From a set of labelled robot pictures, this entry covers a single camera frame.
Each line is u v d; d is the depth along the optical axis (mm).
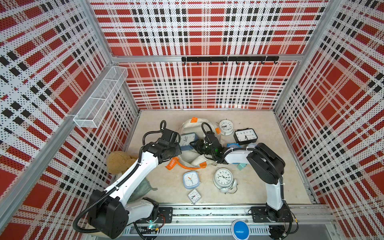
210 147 728
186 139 958
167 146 598
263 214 735
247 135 1018
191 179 837
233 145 998
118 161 724
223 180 821
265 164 507
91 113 908
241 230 691
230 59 893
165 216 736
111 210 382
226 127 1051
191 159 870
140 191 806
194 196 783
